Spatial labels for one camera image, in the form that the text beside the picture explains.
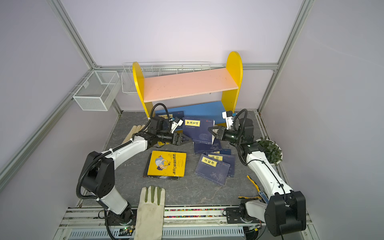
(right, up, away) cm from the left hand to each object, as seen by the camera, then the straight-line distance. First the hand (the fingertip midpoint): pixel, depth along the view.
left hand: (188, 141), depth 80 cm
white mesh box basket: (-61, +31, +16) cm, 70 cm away
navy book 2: (+24, -12, +11) cm, 29 cm away
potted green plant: (+44, -5, -4) cm, 44 cm away
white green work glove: (-19, -36, -7) cm, 41 cm away
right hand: (+10, +6, -6) cm, 13 cm away
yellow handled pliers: (+38, -26, +2) cm, 46 cm away
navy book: (+14, -17, +8) cm, 24 cm away
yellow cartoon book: (-13, -14, +7) cm, 20 cm away
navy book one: (+7, -6, +17) cm, 19 cm away
